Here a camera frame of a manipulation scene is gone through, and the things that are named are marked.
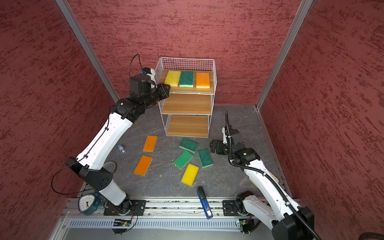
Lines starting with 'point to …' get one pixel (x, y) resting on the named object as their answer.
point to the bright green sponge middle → (182, 161)
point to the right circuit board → (248, 225)
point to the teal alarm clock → (88, 204)
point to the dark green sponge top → (189, 144)
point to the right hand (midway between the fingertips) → (216, 147)
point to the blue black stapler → (201, 192)
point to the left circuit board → (118, 222)
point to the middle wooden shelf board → (187, 103)
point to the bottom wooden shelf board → (188, 125)
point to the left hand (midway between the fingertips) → (169, 89)
